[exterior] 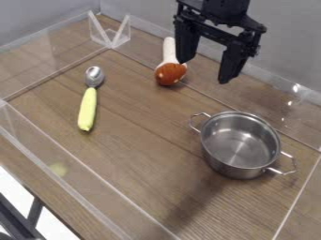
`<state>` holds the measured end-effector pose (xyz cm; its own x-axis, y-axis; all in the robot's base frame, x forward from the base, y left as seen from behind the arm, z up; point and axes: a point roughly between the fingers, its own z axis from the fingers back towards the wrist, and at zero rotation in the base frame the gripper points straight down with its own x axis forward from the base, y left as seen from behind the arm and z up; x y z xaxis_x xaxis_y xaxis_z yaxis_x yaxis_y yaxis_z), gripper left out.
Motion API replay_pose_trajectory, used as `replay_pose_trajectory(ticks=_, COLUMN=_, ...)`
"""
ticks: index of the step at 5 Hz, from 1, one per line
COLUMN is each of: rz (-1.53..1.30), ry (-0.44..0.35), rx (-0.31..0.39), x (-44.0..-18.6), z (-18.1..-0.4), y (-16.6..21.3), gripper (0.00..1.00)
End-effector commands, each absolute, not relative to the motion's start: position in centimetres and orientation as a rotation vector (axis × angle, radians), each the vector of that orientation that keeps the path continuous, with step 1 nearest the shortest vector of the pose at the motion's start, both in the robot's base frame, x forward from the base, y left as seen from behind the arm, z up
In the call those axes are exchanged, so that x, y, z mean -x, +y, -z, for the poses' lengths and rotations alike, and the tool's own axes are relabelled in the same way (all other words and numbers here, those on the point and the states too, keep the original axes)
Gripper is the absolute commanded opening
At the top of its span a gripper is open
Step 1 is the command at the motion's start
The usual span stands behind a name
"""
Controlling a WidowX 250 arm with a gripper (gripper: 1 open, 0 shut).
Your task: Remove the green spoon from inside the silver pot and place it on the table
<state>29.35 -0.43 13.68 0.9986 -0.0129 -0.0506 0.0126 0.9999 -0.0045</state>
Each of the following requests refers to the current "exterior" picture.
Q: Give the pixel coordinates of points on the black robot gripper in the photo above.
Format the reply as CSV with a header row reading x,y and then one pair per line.
x,y
223,21

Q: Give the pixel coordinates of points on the red and white toy mushroom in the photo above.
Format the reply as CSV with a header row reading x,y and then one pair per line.
x,y
170,71

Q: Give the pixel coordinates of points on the silver steel pot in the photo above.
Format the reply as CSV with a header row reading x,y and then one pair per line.
x,y
241,145

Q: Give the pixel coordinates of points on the spoon with yellow-green handle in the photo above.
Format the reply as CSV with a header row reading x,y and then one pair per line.
x,y
86,116

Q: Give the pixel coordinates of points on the clear acrylic enclosure wall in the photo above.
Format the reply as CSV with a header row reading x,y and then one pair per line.
x,y
130,180

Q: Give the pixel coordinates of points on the black metal table frame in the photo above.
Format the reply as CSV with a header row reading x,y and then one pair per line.
x,y
21,227

